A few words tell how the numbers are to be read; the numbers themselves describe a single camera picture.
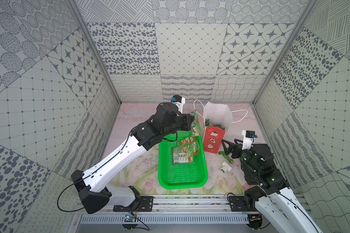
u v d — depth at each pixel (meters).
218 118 0.95
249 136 0.62
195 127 0.64
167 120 0.47
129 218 0.71
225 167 0.84
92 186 0.38
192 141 0.92
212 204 0.76
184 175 0.84
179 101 0.57
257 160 0.55
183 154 0.88
